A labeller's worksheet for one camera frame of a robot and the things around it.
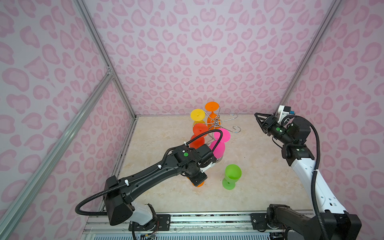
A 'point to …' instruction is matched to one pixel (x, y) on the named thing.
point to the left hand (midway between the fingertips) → (200, 177)
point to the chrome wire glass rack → (236, 130)
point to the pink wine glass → (219, 151)
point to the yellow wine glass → (198, 115)
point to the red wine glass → (198, 129)
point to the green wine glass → (233, 174)
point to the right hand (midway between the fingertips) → (257, 115)
